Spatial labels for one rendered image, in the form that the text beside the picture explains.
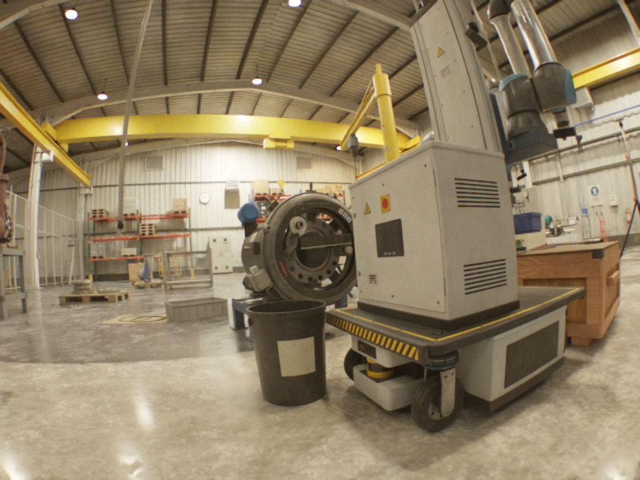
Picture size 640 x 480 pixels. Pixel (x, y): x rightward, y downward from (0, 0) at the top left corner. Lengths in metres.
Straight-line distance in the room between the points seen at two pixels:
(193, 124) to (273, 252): 11.99
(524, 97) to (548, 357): 0.98
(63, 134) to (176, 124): 5.03
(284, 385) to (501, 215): 0.94
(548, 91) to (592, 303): 0.97
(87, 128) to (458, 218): 14.07
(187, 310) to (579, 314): 3.17
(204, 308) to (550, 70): 3.33
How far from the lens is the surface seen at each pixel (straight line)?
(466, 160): 0.98
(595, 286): 1.67
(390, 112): 6.20
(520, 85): 1.43
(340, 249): 2.01
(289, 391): 1.20
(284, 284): 1.90
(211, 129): 13.57
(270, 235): 1.89
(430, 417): 0.97
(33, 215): 13.70
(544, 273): 1.74
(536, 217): 2.09
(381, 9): 10.74
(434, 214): 0.88
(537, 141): 1.30
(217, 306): 3.42
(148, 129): 13.68
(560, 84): 1.41
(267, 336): 1.14
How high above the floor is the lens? 0.55
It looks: 3 degrees up
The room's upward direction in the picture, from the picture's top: 4 degrees counter-clockwise
